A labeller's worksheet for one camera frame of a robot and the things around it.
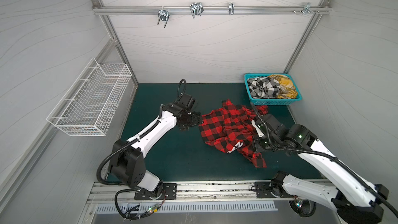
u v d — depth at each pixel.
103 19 0.82
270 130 0.51
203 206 0.70
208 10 0.78
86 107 0.68
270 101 1.01
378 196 0.37
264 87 1.08
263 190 0.73
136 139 0.44
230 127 0.89
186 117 0.70
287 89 1.03
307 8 0.77
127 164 0.41
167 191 0.74
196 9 0.77
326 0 0.77
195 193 0.74
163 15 0.79
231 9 0.78
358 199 0.38
